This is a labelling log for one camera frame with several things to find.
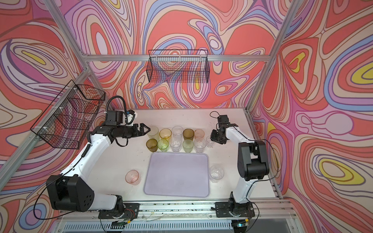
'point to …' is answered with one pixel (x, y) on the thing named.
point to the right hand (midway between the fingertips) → (214, 142)
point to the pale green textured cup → (188, 145)
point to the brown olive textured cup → (188, 134)
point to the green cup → (162, 144)
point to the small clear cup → (210, 143)
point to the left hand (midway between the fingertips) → (146, 130)
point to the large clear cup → (216, 172)
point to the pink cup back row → (199, 133)
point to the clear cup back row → (177, 132)
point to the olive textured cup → (152, 144)
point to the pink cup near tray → (132, 177)
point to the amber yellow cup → (165, 133)
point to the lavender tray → (185, 174)
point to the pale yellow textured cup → (154, 133)
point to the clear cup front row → (176, 144)
